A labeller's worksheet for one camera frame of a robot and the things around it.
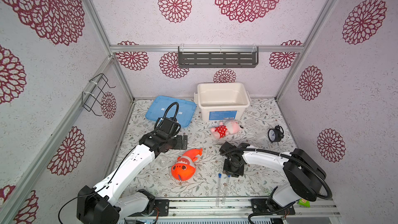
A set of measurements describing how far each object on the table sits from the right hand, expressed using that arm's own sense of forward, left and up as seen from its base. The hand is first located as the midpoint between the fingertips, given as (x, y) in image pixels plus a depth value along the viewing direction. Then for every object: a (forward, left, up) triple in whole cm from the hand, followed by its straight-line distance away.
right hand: (225, 173), depth 84 cm
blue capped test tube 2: (-8, 0, 0) cm, 8 cm away
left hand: (+9, +25, +16) cm, 31 cm away
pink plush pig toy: (+26, -4, +7) cm, 27 cm away
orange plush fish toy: (-2, +21, +9) cm, 23 cm away
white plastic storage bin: (+53, -1, +2) cm, 53 cm away
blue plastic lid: (+44, +26, +2) cm, 51 cm away
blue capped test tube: (-14, +5, 0) cm, 15 cm away
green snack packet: (-13, -37, 0) cm, 39 cm away
